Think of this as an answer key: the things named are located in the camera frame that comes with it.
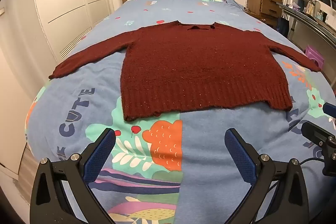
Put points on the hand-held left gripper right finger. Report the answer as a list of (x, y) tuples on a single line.
[(240, 158)]

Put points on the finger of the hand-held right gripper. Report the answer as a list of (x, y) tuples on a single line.
[(315, 133), (330, 108)]

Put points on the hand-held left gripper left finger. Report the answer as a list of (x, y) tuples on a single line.
[(101, 158)]

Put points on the dark red knit sweater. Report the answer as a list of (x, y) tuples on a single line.
[(194, 69)]

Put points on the purple stool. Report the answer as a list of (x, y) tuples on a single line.
[(313, 54)]

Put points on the blue printed blanket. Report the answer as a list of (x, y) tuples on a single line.
[(92, 77)]

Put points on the glass desk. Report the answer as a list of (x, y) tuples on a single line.
[(309, 19)]

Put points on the dark blue bag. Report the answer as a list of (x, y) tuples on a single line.
[(283, 26)]

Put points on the white vent grille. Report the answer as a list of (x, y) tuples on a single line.
[(78, 44)]

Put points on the wooden nightstand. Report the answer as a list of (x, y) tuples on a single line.
[(265, 3)]

